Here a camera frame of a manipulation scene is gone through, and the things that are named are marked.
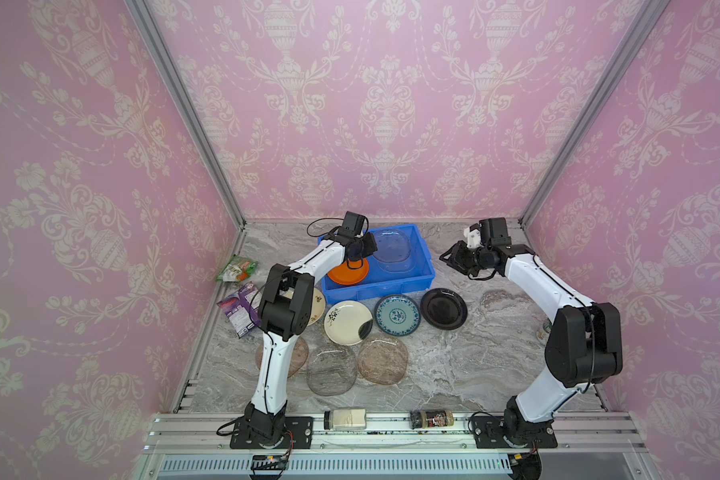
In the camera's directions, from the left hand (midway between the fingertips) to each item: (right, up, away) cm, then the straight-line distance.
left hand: (376, 246), depth 101 cm
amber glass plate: (+1, -33, -16) cm, 37 cm away
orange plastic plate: (-9, -9, +1) cm, 13 cm away
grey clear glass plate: (-14, -36, -16) cm, 41 cm away
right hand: (+20, -3, -11) cm, 23 cm away
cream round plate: (-19, -20, -5) cm, 28 cm away
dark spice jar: (+10, -43, -28) cm, 52 cm away
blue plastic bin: (+9, -6, +3) cm, 11 cm away
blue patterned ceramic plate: (+6, -22, -7) cm, 24 cm away
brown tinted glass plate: (-23, -33, -14) cm, 42 cm away
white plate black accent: (-9, -24, -9) cm, 27 cm away
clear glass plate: (+6, 0, +6) cm, 9 cm away
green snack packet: (-48, -8, +2) cm, 49 cm away
